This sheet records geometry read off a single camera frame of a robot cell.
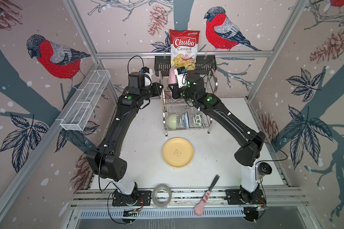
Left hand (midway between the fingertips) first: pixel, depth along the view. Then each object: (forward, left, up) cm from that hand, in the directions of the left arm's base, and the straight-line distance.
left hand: (161, 84), depth 73 cm
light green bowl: (-5, -5, -26) cm, 27 cm away
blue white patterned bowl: (-5, -14, -26) cm, 30 cm away
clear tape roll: (-44, 0, -41) cm, 60 cm away
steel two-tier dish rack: (+11, -10, -30) cm, 33 cm away
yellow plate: (-21, -9, -39) cm, 45 cm away
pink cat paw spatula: (-51, -19, -38) cm, 66 cm away
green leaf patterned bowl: (-4, -22, -26) cm, 34 cm away
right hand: (-2, -2, -1) cm, 3 cm away
